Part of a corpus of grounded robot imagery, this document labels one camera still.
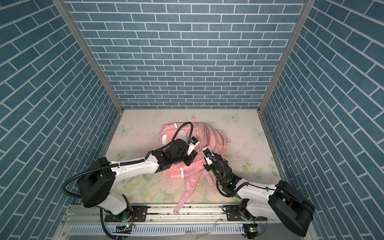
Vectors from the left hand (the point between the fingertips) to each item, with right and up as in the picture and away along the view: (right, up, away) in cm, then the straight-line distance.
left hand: (197, 153), depth 84 cm
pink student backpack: (+5, +10, -2) cm, 11 cm away
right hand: (+5, +3, -2) cm, 6 cm away
